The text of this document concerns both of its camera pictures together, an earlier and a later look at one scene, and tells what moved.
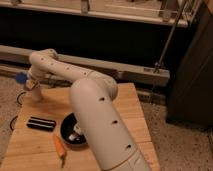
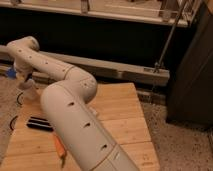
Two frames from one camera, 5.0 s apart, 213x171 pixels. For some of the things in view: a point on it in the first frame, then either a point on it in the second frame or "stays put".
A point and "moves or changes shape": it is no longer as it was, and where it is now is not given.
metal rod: x=158 y=66 stays put
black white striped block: x=41 y=123 stays put
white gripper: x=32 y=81 → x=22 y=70
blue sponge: x=21 y=77 moves or changes shape
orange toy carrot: x=60 y=147 stays put
